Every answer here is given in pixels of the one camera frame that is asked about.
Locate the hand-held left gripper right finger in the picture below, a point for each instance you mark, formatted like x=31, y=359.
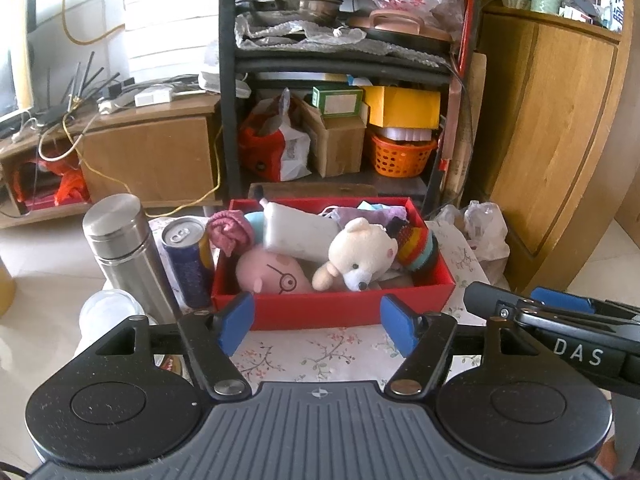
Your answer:
x=400, y=325

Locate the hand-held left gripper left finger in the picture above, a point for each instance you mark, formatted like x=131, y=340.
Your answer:
x=235, y=322

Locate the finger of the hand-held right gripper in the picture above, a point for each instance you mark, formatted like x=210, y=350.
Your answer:
x=485, y=297
x=560, y=299

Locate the pink pig plush toy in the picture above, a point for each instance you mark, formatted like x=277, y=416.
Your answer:
x=270, y=271

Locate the red cardboard box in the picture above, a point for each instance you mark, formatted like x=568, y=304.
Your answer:
x=325, y=311

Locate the rainbow striped knit sock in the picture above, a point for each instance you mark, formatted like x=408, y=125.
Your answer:
x=417, y=250

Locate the cream teddy bear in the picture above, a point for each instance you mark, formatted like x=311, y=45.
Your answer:
x=357, y=251

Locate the pink yarn ball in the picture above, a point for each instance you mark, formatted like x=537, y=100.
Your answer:
x=227, y=230

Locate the light blue towel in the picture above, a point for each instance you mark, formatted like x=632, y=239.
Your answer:
x=256, y=225

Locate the white sponge block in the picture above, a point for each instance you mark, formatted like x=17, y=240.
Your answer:
x=295, y=235

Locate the purple fluffy cloth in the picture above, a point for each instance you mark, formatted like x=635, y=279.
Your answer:
x=386, y=212

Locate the blue and yellow can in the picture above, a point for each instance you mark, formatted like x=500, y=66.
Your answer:
x=187, y=266

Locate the floral tablecloth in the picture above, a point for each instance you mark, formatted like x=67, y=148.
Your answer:
x=310, y=356

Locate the glass jar with label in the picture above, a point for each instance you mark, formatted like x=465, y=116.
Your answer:
x=107, y=311

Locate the stainless steel thermos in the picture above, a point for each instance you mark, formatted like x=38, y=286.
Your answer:
x=125, y=255

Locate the orange plastic basket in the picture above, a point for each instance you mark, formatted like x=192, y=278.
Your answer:
x=402, y=157

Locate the wooden cabinet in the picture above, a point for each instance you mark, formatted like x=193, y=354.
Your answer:
x=550, y=135

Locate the red and white plastic bag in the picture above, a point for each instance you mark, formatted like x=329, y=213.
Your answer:
x=272, y=152

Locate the brown cardboard box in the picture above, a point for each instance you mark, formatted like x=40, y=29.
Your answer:
x=340, y=147

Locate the wooden television stand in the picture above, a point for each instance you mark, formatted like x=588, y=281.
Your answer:
x=150, y=155

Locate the yellow box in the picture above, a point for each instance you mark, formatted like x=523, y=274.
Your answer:
x=405, y=107

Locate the black shelf rack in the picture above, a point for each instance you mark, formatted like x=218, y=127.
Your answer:
x=228, y=110

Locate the green box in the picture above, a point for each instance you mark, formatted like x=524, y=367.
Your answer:
x=337, y=101

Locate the white power adapter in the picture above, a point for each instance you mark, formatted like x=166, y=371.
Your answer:
x=152, y=99

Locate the black router with antennas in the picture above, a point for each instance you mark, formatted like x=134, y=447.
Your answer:
x=75, y=97

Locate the black pan with pink lid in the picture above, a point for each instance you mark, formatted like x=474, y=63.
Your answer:
x=400, y=27

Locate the clear bubble wrap sheet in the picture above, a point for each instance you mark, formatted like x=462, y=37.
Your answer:
x=280, y=32

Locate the clear pink plastic bag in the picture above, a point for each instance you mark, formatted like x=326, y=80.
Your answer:
x=425, y=0

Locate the steel pot with lid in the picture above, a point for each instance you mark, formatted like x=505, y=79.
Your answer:
x=295, y=6

